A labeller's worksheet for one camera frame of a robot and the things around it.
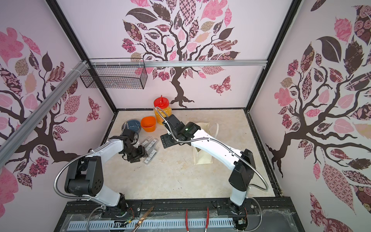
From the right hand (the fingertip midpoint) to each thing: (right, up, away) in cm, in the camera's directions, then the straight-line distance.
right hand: (167, 138), depth 77 cm
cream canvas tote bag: (+20, -13, +11) cm, 26 cm away
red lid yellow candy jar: (-6, +18, +22) cm, 29 cm away
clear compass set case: (-18, -5, +22) cm, 29 cm away
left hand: (-17, -15, +12) cm, 25 cm away
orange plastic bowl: (-18, +8, +29) cm, 35 cm away
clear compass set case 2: (-13, -7, +21) cm, 26 cm away
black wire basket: (-38, +42, +18) cm, 60 cm away
